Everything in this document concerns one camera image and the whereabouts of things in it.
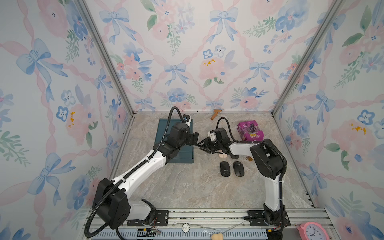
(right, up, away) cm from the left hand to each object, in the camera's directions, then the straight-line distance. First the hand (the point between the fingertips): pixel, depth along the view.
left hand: (190, 129), depth 80 cm
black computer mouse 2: (+20, -23, +8) cm, 32 cm away
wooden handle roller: (+20, +14, +41) cm, 47 cm away
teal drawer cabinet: (-3, -14, +2) cm, 14 cm away
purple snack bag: (+40, -1, +21) cm, 46 cm away
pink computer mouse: (+19, -16, +13) cm, 28 cm away
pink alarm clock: (+57, -47, -11) cm, 75 cm away
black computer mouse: (+29, -24, +10) cm, 39 cm away
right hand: (+5, -10, +16) cm, 19 cm away
